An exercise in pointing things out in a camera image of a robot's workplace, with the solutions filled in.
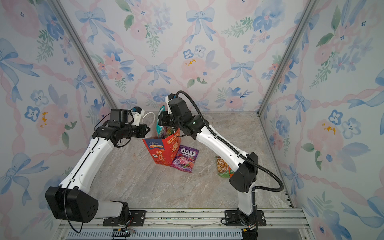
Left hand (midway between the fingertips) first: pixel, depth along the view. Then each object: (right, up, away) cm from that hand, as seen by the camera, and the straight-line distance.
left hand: (149, 127), depth 78 cm
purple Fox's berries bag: (+18, -19, +14) cm, 30 cm away
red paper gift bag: (+7, -11, 0) cm, 13 cm away
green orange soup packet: (+41, -25, +12) cm, 49 cm away
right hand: (+5, +6, -6) cm, 10 cm away
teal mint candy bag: (+8, -2, -5) cm, 9 cm away
